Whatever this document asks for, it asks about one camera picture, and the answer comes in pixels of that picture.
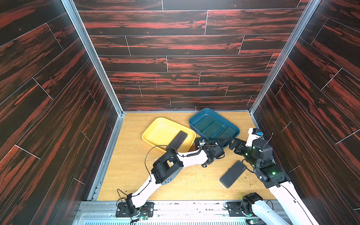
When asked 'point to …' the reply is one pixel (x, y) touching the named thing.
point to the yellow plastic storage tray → (163, 131)
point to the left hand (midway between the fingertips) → (205, 156)
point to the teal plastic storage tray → (196, 117)
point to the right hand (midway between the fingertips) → (239, 138)
